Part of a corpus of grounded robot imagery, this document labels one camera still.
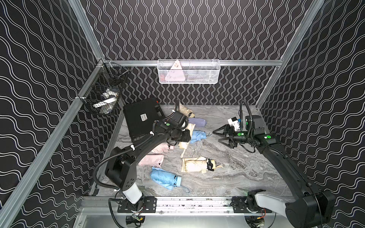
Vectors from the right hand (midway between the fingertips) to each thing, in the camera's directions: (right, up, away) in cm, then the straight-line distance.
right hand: (215, 137), depth 73 cm
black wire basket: (-68, +39, +24) cm, 82 cm away
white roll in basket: (-56, +20, +3) cm, 60 cm away
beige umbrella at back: (-14, +15, +37) cm, 42 cm away
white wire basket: (-11, +54, +58) cm, 80 cm away
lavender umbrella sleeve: (-5, +7, +32) cm, 33 cm away
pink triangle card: (-21, +39, +17) cm, 47 cm away
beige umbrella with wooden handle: (-7, -17, +11) cm, 21 cm away
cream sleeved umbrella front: (-16, -5, +5) cm, 17 cm away
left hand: (-14, -1, +9) cm, 16 cm away
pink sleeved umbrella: (-30, -9, +17) cm, 36 cm away
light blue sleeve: (-6, -2, +24) cm, 25 cm away
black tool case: (-48, +11, +30) cm, 58 cm away
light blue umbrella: (-26, -24, +6) cm, 36 cm away
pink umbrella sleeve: (-33, -16, +13) cm, 39 cm away
